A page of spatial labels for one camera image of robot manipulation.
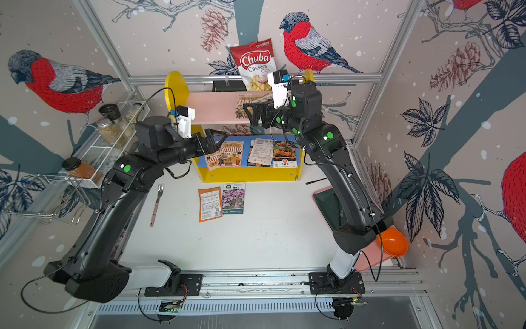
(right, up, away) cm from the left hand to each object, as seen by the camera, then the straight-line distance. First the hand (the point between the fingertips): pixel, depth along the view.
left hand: (221, 133), depth 61 cm
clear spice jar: (-43, +11, +23) cm, 50 cm away
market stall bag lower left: (-12, -9, +33) cm, 36 cm away
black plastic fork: (+37, -20, +42) cm, 60 cm away
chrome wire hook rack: (-56, -20, +14) cm, 61 cm away
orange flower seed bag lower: (+22, -6, +36) cm, 42 cm away
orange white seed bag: (-13, -30, +34) cm, 47 cm away
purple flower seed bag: (-3, -27, +35) cm, 44 cm away
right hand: (+10, +9, -1) cm, 13 cm away
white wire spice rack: (-43, -11, +4) cm, 45 cm away
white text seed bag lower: (+11, -4, +37) cm, 39 cm away
